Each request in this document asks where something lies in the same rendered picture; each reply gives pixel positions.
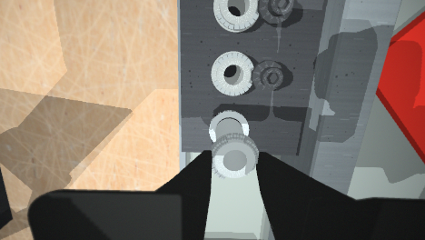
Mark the grey flanged bushing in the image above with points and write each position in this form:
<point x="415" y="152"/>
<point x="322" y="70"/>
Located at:
<point x="233" y="154"/>

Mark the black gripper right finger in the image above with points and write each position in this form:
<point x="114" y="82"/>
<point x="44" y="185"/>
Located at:
<point x="302" y="208"/>

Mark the red flat square plate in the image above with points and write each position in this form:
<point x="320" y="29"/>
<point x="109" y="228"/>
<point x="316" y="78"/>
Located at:
<point x="401" y="88"/>

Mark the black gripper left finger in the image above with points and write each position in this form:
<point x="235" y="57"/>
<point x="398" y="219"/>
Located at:
<point x="175" y="211"/>

